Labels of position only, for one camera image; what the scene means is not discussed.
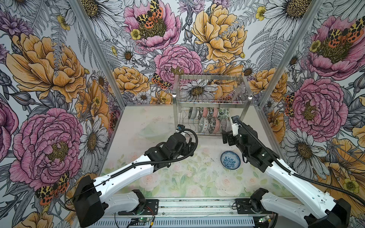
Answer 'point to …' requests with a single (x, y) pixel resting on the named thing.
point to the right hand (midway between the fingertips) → (231, 132)
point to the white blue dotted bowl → (230, 160)
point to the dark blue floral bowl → (192, 113)
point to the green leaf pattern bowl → (224, 113)
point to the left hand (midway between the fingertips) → (185, 146)
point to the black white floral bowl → (210, 112)
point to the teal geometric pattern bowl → (204, 125)
